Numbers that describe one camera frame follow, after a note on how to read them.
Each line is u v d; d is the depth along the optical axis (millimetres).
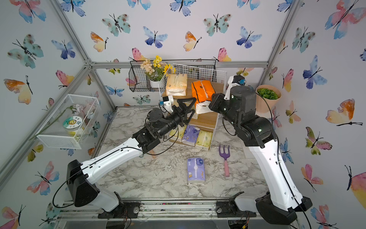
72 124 646
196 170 819
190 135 976
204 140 951
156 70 848
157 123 493
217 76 846
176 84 668
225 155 935
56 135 611
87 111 776
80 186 389
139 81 1014
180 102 556
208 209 756
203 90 605
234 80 487
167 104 621
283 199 358
